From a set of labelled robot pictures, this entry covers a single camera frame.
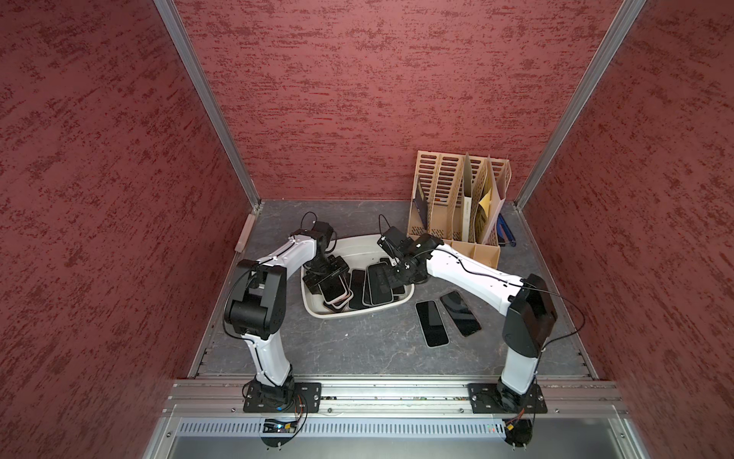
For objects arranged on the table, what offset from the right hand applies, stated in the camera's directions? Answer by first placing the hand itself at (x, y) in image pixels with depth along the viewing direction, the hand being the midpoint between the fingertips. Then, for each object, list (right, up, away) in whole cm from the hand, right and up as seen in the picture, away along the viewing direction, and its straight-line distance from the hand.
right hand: (396, 284), depth 84 cm
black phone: (+12, -13, +5) cm, 18 cm away
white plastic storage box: (-14, +9, +16) cm, 23 cm away
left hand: (-20, -2, +8) cm, 21 cm away
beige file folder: (+21, +25, 0) cm, 33 cm away
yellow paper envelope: (+27, +25, +1) cm, 37 cm away
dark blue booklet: (+13, +26, +29) cm, 41 cm away
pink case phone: (-19, -3, +3) cm, 19 cm away
